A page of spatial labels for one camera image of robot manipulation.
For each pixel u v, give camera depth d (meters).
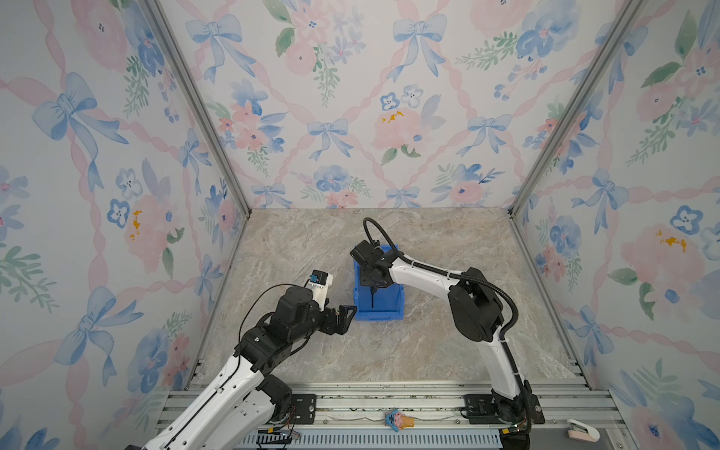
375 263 0.72
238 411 0.57
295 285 0.63
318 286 0.64
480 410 0.73
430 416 0.74
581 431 0.70
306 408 0.75
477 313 0.55
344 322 0.65
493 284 0.99
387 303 0.92
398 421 0.70
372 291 0.95
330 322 0.64
